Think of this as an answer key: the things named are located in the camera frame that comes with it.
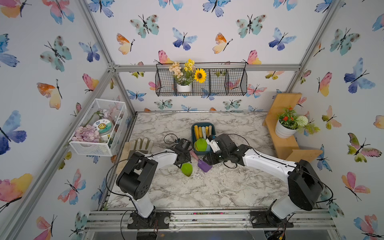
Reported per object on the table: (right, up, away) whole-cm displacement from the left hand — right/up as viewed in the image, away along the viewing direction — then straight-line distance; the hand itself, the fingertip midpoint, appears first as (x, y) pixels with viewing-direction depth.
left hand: (188, 156), depth 96 cm
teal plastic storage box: (+17, +19, +10) cm, 27 cm away
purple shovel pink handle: (+9, -5, -3) cm, 10 cm away
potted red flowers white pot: (+58, +21, -10) cm, 62 cm away
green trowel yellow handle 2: (-1, -6, -5) cm, 8 cm away
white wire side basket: (-36, +27, -17) cm, 48 cm away
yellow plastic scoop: (+8, +15, +7) cm, 19 cm away
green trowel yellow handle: (+9, +8, 0) cm, 11 cm away
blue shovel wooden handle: (+15, +17, +8) cm, 24 cm away
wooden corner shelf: (+61, +5, -3) cm, 61 cm away
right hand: (+11, +2, -13) cm, 17 cm away
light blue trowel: (+10, +15, +6) cm, 19 cm away
